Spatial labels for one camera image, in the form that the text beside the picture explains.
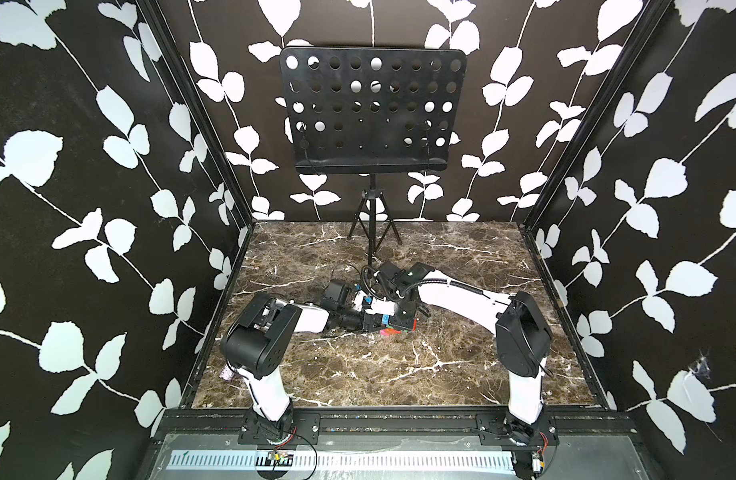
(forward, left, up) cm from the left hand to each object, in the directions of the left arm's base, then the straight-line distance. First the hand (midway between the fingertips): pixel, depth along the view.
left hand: (384, 324), depth 90 cm
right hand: (0, -3, +4) cm, 5 cm away
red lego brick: (-2, -2, 0) cm, 3 cm away
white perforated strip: (-33, +12, -3) cm, 35 cm away
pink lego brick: (-2, 0, -2) cm, 3 cm away
